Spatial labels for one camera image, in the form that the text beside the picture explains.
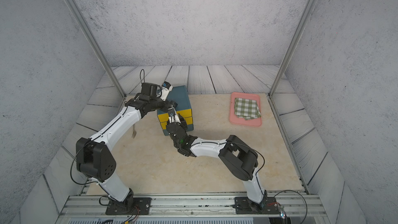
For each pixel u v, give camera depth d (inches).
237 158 19.2
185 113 35.0
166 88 29.9
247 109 43.8
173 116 27.8
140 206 28.6
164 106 30.4
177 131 25.2
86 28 33.5
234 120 42.1
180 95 35.7
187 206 29.2
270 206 28.8
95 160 17.9
